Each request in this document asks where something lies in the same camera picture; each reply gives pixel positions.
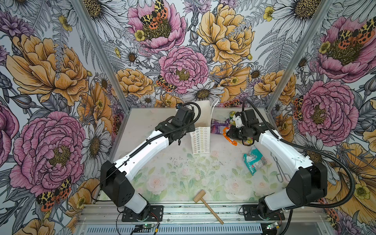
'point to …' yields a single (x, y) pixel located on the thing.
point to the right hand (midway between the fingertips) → (229, 138)
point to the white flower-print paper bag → (200, 134)
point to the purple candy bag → (217, 127)
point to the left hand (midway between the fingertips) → (188, 127)
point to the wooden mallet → (199, 196)
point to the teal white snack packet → (254, 160)
